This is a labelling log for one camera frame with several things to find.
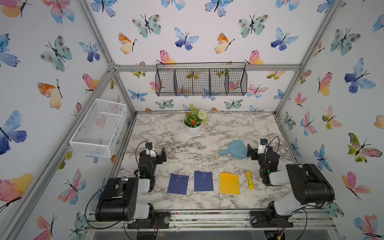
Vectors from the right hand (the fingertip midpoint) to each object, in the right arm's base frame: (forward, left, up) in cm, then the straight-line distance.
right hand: (259, 143), depth 91 cm
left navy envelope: (-24, +47, -10) cm, 54 cm away
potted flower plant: (+12, +40, +6) cm, 42 cm away
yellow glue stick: (-22, +6, -8) cm, 24 cm away
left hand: (-6, +61, 0) cm, 62 cm away
